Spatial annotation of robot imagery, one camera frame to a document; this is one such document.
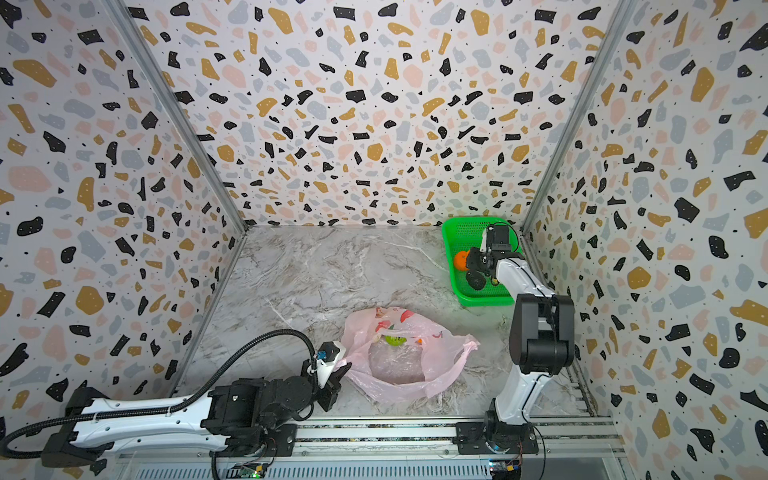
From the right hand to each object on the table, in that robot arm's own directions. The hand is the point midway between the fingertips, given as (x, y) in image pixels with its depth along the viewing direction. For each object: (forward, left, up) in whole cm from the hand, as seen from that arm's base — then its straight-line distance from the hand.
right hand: (477, 256), depth 97 cm
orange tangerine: (+4, +4, -7) cm, 9 cm away
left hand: (-39, +34, +5) cm, 52 cm away
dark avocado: (-4, -1, -8) cm, 9 cm away
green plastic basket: (+22, +1, -12) cm, 25 cm away
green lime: (-27, +26, -6) cm, 38 cm away
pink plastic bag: (-28, +26, -12) cm, 40 cm away
